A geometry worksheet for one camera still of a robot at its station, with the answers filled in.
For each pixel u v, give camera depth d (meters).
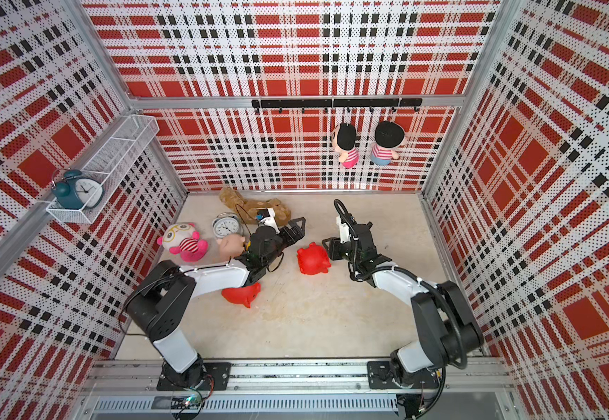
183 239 0.97
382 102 0.90
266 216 0.80
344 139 0.93
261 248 0.69
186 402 0.69
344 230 0.80
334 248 0.78
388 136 0.91
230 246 0.93
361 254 0.69
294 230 0.80
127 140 0.87
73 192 0.62
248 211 1.01
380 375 0.73
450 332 0.43
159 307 0.47
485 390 0.76
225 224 1.05
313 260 0.91
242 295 0.81
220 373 0.74
